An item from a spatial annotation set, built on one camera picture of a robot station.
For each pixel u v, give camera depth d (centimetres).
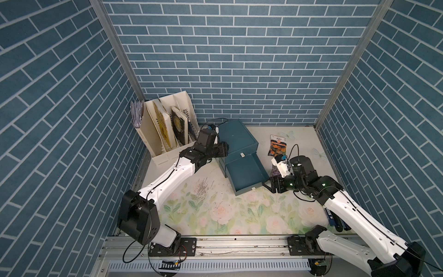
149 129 94
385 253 39
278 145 110
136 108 87
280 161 67
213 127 72
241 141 84
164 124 93
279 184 64
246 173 89
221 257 72
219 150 73
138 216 41
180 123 100
